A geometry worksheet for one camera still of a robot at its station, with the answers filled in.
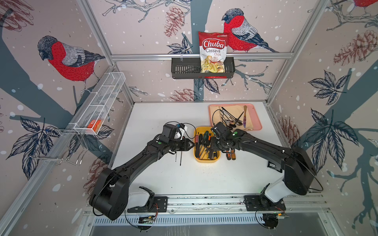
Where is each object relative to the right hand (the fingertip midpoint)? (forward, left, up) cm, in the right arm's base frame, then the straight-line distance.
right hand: (212, 144), depth 85 cm
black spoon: (+25, -21, -8) cm, 33 cm away
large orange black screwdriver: (-8, +19, -9) cm, 23 cm away
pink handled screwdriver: (+8, +9, -6) cm, 13 cm away
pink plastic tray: (+25, -36, -10) cm, 45 cm away
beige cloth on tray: (+32, -7, -9) cm, 34 cm away
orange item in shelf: (-6, +55, +26) cm, 61 cm away
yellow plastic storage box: (0, +4, -9) cm, 10 cm away
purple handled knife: (+28, -27, -10) cm, 40 cm away
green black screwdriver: (+9, +3, -7) cm, 12 cm away
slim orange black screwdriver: (-3, -11, -8) cm, 14 cm away
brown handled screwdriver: (-3, -14, -9) cm, 17 cm away
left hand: (-2, +10, +5) cm, 12 cm away
